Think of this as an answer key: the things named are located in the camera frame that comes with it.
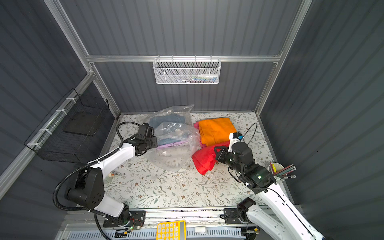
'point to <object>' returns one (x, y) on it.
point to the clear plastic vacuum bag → (170, 158)
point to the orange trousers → (213, 131)
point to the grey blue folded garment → (169, 128)
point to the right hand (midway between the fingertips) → (216, 148)
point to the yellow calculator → (172, 230)
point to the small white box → (200, 229)
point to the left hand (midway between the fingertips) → (154, 141)
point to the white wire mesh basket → (186, 71)
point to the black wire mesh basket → (67, 132)
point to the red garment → (205, 159)
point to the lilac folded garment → (179, 143)
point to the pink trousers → (196, 124)
